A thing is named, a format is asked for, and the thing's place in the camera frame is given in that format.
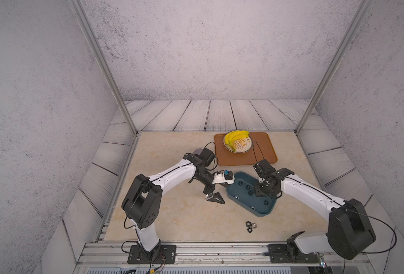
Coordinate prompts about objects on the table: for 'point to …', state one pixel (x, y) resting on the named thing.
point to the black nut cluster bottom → (249, 230)
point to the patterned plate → (237, 141)
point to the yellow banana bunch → (232, 136)
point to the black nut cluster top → (248, 224)
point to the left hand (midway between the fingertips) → (226, 192)
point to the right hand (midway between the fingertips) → (261, 190)
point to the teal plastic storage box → (243, 191)
